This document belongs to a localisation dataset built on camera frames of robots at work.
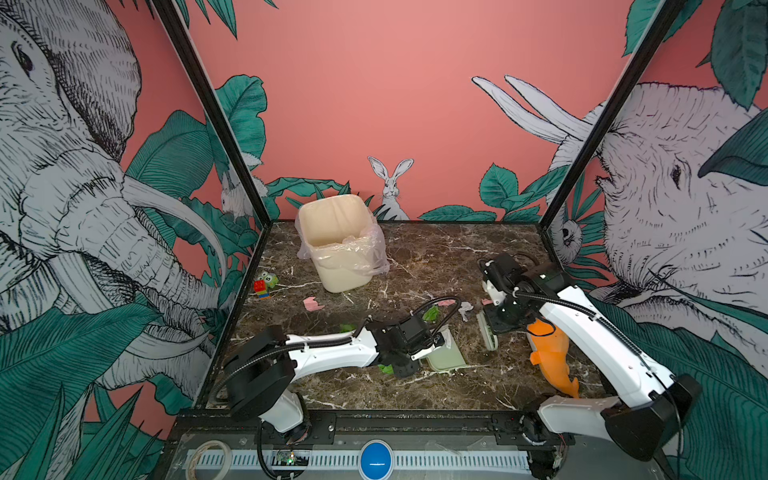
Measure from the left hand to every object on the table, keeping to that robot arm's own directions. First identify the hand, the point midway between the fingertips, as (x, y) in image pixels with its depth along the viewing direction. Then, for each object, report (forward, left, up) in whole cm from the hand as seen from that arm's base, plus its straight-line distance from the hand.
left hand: (413, 355), depth 81 cm
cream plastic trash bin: (+41, +25, +13) cm, 49 cm away
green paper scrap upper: (+14, -7, -4) cm, 16 cm away
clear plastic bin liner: (+23, +12, +18) cm, 32 cm away
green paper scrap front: (-2, +7, -3) cm, 8 cm away
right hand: (+3, -19, +13) cm, 24 cm away
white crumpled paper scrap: (+16, -19, -4) cm, 25 cm away
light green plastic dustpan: (0, -10, -3) cm, 10 cm away
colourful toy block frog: (+26, +47, -2) cm, 54 cm away
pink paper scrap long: (+3, -6, +24) cm, 25 cm away
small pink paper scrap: (+19, +31, -5) cm, 37 cm away
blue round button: (-23, +10, -3) cm, 25 cm away
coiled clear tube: (-20, +46, -3) cm, 50 cm away
